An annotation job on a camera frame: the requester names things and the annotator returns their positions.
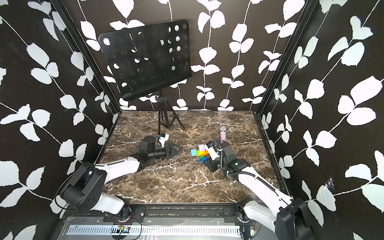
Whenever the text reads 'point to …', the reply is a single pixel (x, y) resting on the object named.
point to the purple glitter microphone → (223, 136)
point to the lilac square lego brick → (202, 147)
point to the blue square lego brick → (201, 160)
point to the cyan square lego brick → (193, 152)
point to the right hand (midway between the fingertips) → (205, 158)
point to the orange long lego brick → (205, 154)
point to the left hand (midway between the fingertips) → (181, 149)
